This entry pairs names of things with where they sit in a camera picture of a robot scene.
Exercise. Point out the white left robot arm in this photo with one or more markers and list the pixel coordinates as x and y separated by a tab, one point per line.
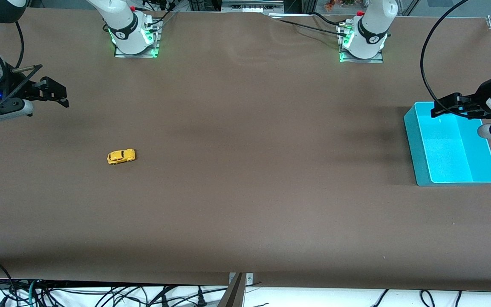
371	30

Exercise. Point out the black power plug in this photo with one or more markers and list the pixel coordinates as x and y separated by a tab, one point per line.
165	300
201	300

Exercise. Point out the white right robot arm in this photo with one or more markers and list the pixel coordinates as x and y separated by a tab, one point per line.
126	30

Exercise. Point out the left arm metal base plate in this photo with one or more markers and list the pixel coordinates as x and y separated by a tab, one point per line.
373	60

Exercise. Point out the small orange object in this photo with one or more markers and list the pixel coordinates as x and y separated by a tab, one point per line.
330	5

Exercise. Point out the cyan plastic storage bin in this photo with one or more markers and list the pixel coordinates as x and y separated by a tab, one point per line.
450	157

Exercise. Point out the dark metal bar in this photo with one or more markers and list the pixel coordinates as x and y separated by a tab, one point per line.
233	296

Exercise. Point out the grey equipment box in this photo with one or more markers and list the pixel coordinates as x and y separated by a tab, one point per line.
252	6

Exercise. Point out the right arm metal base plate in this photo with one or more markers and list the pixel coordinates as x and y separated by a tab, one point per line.
137	55

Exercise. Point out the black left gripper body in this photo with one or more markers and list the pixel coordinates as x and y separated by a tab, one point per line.
477	105

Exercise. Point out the yellow toy beetle car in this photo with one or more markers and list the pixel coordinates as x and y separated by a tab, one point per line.
121	156

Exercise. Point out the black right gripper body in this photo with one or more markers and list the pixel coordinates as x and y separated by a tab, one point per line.
12	86

